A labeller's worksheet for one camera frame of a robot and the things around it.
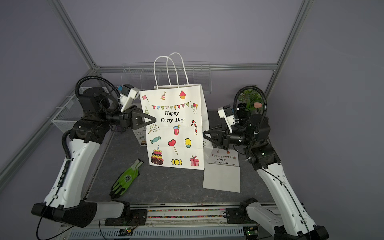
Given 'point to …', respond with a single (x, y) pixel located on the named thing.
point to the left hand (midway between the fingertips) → (155, 122)
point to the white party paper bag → (222, 171)
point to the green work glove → (126, 179)
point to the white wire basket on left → (64, 121)
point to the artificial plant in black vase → (251, 103)
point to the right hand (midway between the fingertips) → (202, 134)
